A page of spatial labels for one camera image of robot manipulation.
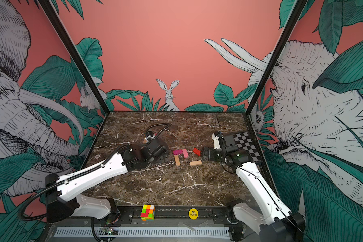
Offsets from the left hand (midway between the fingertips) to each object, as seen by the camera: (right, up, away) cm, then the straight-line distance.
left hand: (162, 152), depth 75 cm
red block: (+20, -4, +23) cm, 31 cm away
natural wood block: (-17, +3, +29) cm, 33 cm away
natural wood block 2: (+7, -8, +18) cm, 21 cm away
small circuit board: (-25, -37, -5) cm, 44 cm away
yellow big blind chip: (+16, -31, 0) cm, 35 cm away
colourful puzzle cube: (-6, -28, -5) cm, 29 cm away
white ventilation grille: (-9, -37, -5) cm, 38 cm away
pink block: (+11, -4, +23) cm, 26 cm away
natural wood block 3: (+20, -10, +19) cm, 29 cm away
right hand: (+23, +1, +3) cm, 24 cm away
